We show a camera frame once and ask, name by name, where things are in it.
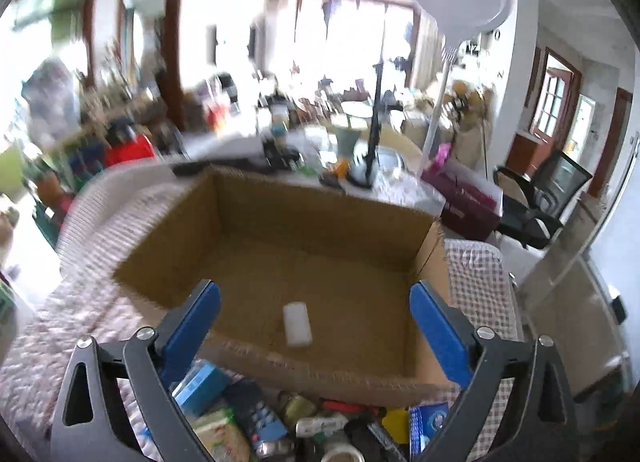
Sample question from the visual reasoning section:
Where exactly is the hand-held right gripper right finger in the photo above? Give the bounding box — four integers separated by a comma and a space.
409, 280, 582, 462

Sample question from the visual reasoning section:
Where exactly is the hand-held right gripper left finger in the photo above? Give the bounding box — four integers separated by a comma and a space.
49, 280, 221, 462

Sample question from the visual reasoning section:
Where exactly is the light blue small box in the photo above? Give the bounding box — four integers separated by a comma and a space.
171, 361, 233, 418

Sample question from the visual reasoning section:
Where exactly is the blue and white packet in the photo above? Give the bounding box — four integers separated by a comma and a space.
409, 402, 451, 460

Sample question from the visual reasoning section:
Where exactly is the yellow block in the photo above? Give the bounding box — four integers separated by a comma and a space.
382, 408, 410, 445

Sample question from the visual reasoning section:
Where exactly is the dark blue calculator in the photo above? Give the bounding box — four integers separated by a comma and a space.
225, 379, 288, 443

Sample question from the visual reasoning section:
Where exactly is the small white bottle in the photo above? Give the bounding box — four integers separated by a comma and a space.
283, 302, 313, 347

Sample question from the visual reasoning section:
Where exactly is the green snack packet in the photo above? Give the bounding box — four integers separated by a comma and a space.
192, 407, 251, 462

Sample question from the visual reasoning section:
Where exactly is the brown cardboard box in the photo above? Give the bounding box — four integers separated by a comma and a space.
112, 163, 463, 395

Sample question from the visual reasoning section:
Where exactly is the black remote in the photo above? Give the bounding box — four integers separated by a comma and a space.
345, 419, 408, 462

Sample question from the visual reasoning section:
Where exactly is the green glass bottle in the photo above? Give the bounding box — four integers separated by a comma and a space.
280, 394, 316, 425

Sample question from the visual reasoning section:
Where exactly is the clear tape roll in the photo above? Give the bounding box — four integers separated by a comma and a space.
320, 444, 366, 462

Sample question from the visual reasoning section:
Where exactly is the white tube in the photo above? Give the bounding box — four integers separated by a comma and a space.
295, 414, 348, 438

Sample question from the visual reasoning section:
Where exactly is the maroon shopping bag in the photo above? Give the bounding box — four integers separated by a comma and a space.
421, 157, 503, 243

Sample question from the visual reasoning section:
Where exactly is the black office chair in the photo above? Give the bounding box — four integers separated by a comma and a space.
494, 151, 593, 250

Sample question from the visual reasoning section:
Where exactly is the white curved headboard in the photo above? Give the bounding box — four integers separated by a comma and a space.
57, 162, 211, 263

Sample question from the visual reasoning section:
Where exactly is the red plastic container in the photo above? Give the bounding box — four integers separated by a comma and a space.
105, 134, 156, 168

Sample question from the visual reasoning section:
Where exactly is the black phone tripod stand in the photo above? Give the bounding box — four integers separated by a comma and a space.
350, 59, 388, 188

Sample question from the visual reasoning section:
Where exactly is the teal vase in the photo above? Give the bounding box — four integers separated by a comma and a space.
332, 124, 363, 163

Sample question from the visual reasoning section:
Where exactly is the electric fan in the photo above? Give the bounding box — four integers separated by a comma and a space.
447, 82, 488, 133

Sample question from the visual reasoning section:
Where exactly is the green bucket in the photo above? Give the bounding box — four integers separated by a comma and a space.
0, 147, 26, 203

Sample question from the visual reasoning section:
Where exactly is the brown wooden door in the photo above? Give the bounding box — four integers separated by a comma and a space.
530, 47, 583, 143

